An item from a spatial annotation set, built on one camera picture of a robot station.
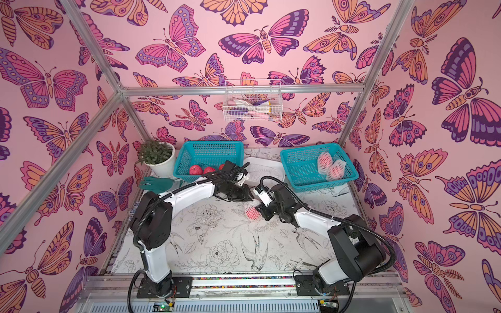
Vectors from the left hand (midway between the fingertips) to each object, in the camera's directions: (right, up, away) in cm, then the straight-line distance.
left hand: (255, 198), depth 88 cm
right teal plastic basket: (+31, +14, +24) cm, 42 cm away
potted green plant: (-48, +19, +10) cm, 53 cm away
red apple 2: (-19, +14, +18) cm, 30 cm away
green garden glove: (-54, +5, +17) cm, 56 cm away
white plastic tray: (+3, +13, +19) cm, 24 cm away
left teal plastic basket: (-37, +19, +29) cm, 50 cm away
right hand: (+2, -3, +1) cm, 4 cm away
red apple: (-25, +13, +14) cm, 31 cm away
